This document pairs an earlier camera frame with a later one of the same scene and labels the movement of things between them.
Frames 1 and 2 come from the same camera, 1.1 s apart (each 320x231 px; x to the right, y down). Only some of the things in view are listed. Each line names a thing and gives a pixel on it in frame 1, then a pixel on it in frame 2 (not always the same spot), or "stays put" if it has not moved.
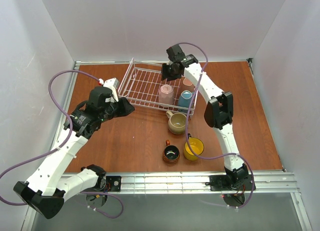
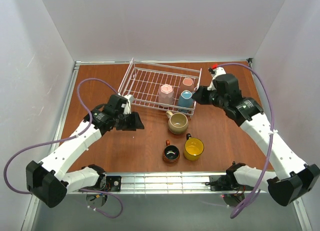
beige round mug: [177, 122] stays put
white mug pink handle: [166, 95] stays put
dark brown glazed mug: [171, 153] stays put
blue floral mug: [184, 100] stays put
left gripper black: [120, 105] -> [127, 122]
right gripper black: [171, 69] -> [206, 96]
